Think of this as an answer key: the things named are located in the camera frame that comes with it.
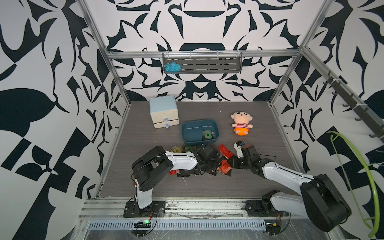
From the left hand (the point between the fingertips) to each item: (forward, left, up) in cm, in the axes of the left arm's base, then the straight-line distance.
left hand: (220, 161), depth 87 cm
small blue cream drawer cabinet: (+29, +33, +11) cm, 45 cm away
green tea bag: (+20, +5, -3) cm, 21 cm away
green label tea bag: (+10, +17, -2) cm, 20 cm away
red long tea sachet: (+7, -4, -3) cm, 9 cm away
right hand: (+2, -4, -1) cm, 4 cm away
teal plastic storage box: (+22, +16, -2) cm, 27 cm away
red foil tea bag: (-6, +27, +1) cm, 27 cm away
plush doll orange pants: (+27, -18, +4) cm, 33 cm away
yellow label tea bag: (+10, +25, -2) cm, 27 cm away
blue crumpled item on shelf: (+47, +26, +31) cm, 62 cm away
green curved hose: (-34, -43, +23) cm, 59 cm away
